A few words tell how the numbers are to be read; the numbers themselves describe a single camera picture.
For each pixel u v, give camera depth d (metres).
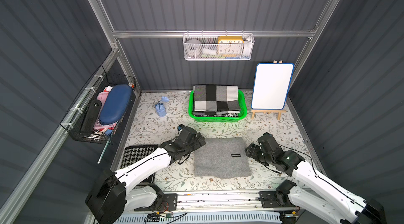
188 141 0.64
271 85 0.91
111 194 0.40
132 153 0.85
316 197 0.55
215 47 0.90
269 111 1.01
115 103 0.67
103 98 0.73
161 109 1.01
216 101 1.05
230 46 0.89
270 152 0.60
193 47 0.83
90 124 0.63
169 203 0.73
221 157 0.84
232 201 0.75
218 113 0.99
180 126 0.77
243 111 0.99
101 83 0.78
